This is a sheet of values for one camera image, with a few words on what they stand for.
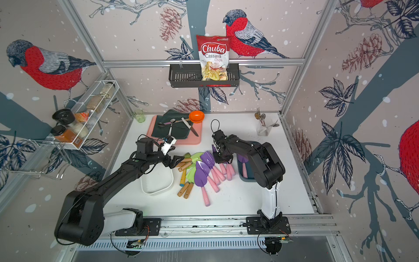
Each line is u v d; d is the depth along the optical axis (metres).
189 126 1.11
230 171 0.87
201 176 0.89
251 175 0.86
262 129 1.04
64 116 0.62
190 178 0.88
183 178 0.87
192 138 1.07
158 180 0.86
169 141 0.74
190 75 0.95
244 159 0.95
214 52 0.82
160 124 1.14
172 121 1.15
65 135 0.60
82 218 0.41
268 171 0.51
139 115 1.14
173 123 1.14
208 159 0.95
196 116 1.15
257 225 0.73
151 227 0.73
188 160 0.93
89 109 0.75
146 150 0.67
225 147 0.71
